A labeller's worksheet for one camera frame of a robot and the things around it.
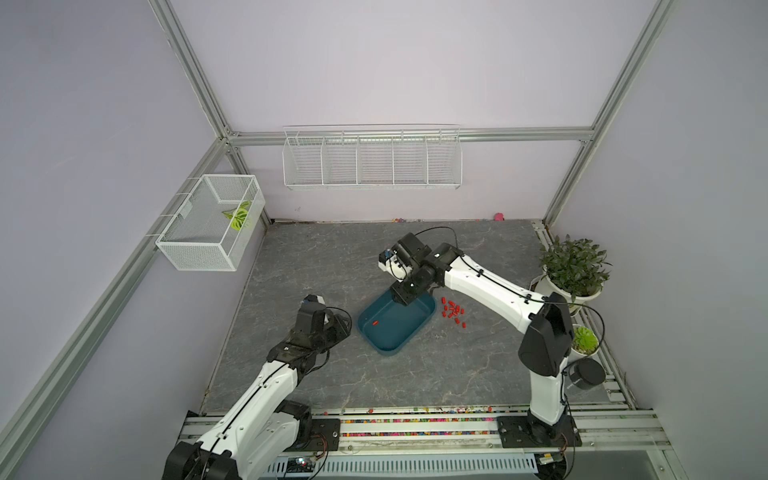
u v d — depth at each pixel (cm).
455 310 96
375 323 93
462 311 96
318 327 66
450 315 96
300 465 71
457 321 94
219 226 84
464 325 93
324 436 73
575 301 83
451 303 97
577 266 83
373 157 101
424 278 61
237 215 81
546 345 47
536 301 50
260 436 56
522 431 73
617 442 74
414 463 71
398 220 124
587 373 79
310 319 63
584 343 79
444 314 96
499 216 124
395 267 75
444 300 98
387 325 91
